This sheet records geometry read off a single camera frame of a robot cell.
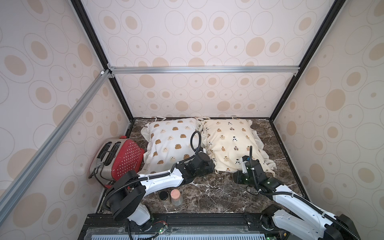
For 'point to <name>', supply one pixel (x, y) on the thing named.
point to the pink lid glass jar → (176, 198)
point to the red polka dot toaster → (114, 158)
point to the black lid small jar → (163, 196)
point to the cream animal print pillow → (226, 141)
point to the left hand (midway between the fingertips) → (221, 165)
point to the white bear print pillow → (169, 142)
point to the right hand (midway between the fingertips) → (238, 173)
